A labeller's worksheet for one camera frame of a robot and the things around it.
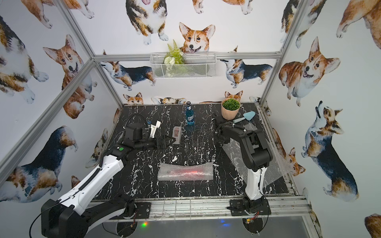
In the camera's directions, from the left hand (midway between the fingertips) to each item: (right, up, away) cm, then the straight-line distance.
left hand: (172, 138), depth 75 cm
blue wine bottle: (+7, +13, +24) cm, 28 cm away
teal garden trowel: (+51, +12, +40) cm, 66 cm away
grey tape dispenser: (-2, -1, +25) cm, 25 cm away
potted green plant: (+35, +17, +29) cm, 49 cm away
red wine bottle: (+7, -19, +5) cm, 21 cm away
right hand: (+27, -4, +24) cm, 36 cm away
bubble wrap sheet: (-5, -20, +7) cm, 21 cm away
